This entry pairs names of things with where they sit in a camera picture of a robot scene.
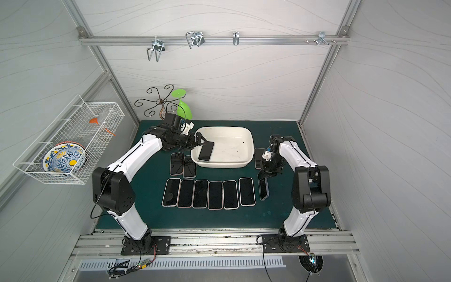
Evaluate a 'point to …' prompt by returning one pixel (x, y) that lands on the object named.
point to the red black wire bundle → (124, 267)
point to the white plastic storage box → (233, 147)
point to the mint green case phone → (200, 194)
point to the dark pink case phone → (246, 192)
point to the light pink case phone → (171, 192)
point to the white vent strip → (190, 262)
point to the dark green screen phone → (206, 151)
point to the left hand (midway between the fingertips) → (202, 144)
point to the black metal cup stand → (163, 101)
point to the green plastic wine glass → (182, 110)
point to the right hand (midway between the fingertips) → (265, 175)
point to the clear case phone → (264, 192)
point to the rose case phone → (185, 194)
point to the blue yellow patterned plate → (63, 157)
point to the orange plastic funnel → (94, 120)
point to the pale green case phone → (189, 168)
